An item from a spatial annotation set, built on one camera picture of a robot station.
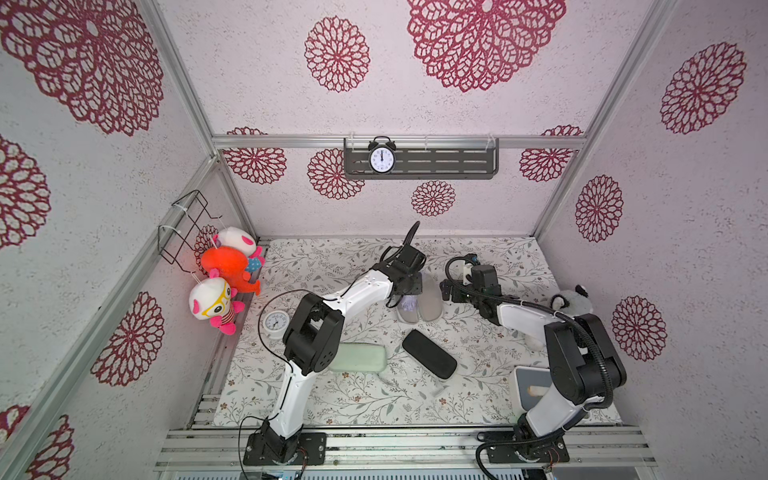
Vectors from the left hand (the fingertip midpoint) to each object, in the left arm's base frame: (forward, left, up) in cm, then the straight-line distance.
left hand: (413, 284), depth 95 cm
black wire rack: (-2, +61, +25) cm, 66 cm away
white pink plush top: (+10, +54, +10) cm, 56 cm away
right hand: (+2, -13, 0) cm, 13 cm away
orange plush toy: (+1, +55, +9) cm, 56 cm away
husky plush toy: (-13, -40, +11) cm, 44 cm away
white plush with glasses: (-12, +55, +12) cm, 58 cm away
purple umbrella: (-8, +2, +2) cm, 8 cm away
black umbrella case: (-21, -5, -7) cm, 22 cm away
